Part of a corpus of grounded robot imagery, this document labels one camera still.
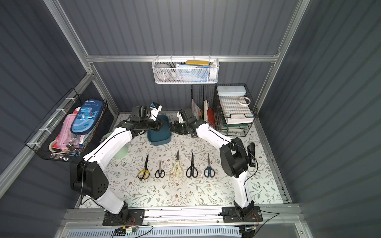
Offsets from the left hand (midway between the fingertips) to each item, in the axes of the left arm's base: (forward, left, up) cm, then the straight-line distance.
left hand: (165, 122), depth 85 cm
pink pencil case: (-16, +42, +9) cm, 46 cm away
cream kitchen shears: (-21, -6, -22) cm, 31 cm away
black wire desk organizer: (+5, -49, -14) cm, 51 cm away
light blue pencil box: (+30, -39, 0) cm, 49 cm away
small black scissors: (-21, +3, -23) cm, 31 cm away
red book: (+27, -30, -21) cm, 46 cm away
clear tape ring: (+18, -52, -3) cm, 55 cm away
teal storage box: (+4, +5, -19) cm, 20 cm away
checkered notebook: (+16, -41, -2) cm, 44 cm away
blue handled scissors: (-21, -26, -22) cm, 40 cm away
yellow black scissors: (-22, +13, -21) cm, 33 cm away
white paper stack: (+6, -45, -3) cm, 45 cm away
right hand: (0, -4, -5) cm, 7 cm away
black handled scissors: (-18, -16, -23) cm, 33 cm away
